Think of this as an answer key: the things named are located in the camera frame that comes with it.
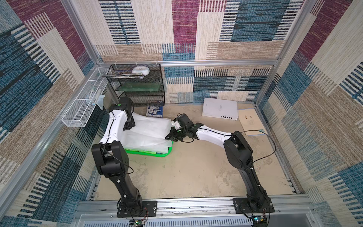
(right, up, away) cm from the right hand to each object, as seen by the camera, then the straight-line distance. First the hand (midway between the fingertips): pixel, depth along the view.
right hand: (164, 138), depth 90 cm
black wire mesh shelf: (-18, +39, +19) cm, 47 cm away
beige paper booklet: (+63, +10, +20) cm, 66 cm away
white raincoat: (-10, +2, 0) cm, 10 cm away
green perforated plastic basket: (-8, -8, -5) cm, 13 cm away
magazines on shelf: (-25, +41, +3) cm, 48 cm away
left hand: (-24, +7, -2) cm, 25 cm away
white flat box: (+43, +20, +23) cm, 52 cm away
